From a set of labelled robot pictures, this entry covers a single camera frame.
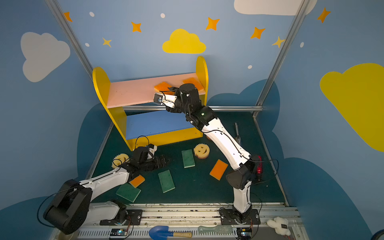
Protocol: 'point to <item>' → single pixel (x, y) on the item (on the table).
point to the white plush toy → (280, 225)
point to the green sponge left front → (128, 191)
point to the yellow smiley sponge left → (119, 159)
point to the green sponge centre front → (166, 181)
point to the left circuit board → (118, 232)
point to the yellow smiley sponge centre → (201, 151)
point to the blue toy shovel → (162, 232)
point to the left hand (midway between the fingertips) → (166, 160)
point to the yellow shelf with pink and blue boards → (140, 120)
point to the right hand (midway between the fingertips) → (171, 89)
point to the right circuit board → (244, 233)
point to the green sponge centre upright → (188, 158)
